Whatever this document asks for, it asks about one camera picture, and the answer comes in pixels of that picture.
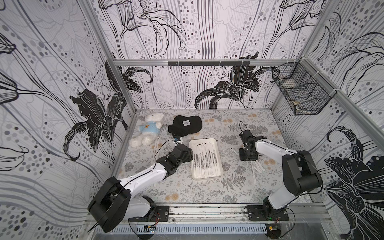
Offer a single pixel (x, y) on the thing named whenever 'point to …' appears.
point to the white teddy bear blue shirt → (148, 130)
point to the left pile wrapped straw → (156, 148)
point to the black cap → (183, 125)
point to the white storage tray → (207, 162)
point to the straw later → (216, 159)
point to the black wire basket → (307, 91)
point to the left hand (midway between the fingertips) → (189, 154)
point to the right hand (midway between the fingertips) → (246, 156)
